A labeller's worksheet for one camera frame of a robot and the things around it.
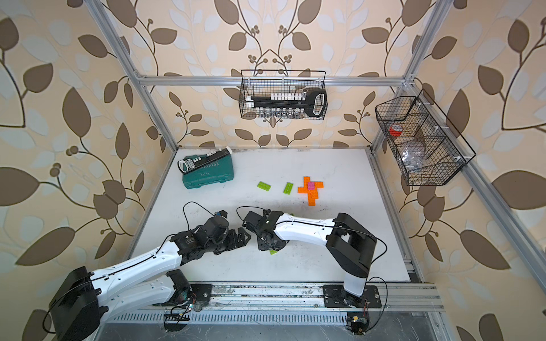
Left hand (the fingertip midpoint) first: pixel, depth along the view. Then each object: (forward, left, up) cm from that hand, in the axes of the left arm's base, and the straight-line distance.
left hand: (241, 238), depth 81 cm
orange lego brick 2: (+26, -25, -5) cm, 37 cm away
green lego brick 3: (-3, -12, -7) cm, 14 cm away
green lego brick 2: (+27, -19, -6) cm, 34 cm away
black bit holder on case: (+38, +31, 0) cm, 49 cm away
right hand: (0, -10, -5) cm, 11 cm away
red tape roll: (+33, -59, +27) cm, 73 cm away
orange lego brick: (+32, -28, -5) cm, 43 cm away
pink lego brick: (+28, -30, -4) cm, 41 cm away
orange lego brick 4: (+24, -31, -6) cm, 40 cm away
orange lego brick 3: (+29, -33, -4) cm, 44 cm away
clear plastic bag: (+17, -59, +29) cm, 68 cm away
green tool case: (+37, +16, -5) cm, 41 cm away
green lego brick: (+29, -6, -7) cm, 31 cm away
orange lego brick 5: (+21, -30, -6) cm, 37 cm away
